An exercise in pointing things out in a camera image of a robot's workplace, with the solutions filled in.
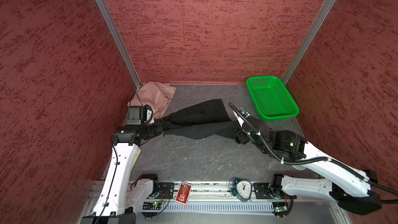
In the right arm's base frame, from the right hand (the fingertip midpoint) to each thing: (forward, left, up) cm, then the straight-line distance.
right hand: (240, 126), depth 67 cm
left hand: (+2, +36, -7) cm, 37 cm away
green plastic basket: (+38, -36, -28) cm, 59 cm away
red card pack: (-21, +27, -25) cm, 43 cm away
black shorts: (+19, +14, -25) cm, 34 cm away
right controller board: (-29, -18, -28) cm, 44 cm away
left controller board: (-27, +43, -30) cm, 59 cm away
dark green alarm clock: (-21, -1, -24) cm, 31 cm away
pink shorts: (+39, +50, -22) cm, 67 cm away
